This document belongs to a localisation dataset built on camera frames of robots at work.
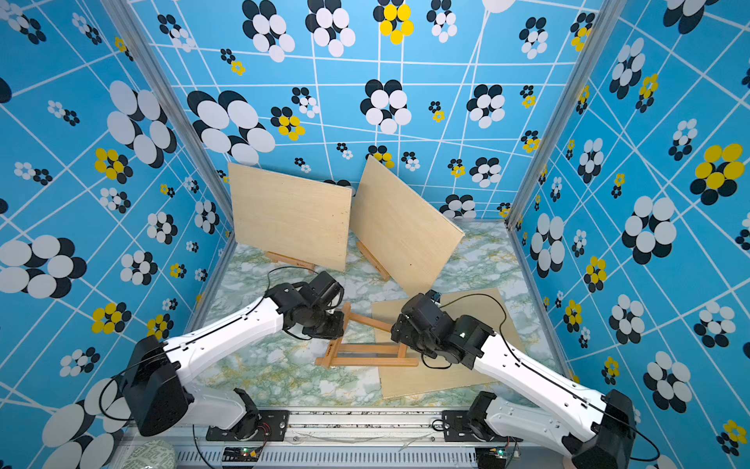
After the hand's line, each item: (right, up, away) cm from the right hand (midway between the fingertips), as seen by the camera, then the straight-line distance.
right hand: (403, 333), depth 74 cm
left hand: (-15, -1, +4) cm, 16 cm away
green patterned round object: (-60, -27, -6) cm, 66 cm away
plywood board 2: (+4, +24, +14) cm, 28 cm away
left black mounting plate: (-35, -23, -2) cm, 42 cm away
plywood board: (-36, +32, +20) cm, 52 cm away
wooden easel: (-30, +15, +25) cm, 42 cm away
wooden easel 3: (-17, -5, +2) cm, 18 cm away
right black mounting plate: (+14, -24, -1) cm, 28 cm away
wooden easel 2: (-9, +18, +28) cm, 34 cm away
